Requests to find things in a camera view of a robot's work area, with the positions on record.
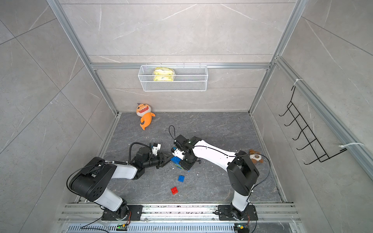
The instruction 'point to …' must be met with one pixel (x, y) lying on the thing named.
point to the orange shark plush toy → (144, 110)
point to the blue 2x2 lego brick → (181, 178)
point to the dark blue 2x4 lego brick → (176, 160)
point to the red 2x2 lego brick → (174, 191)
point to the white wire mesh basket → (187, 78)
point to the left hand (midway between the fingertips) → (174, 155)
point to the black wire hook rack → (322, 156)
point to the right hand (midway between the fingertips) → (187, 164)
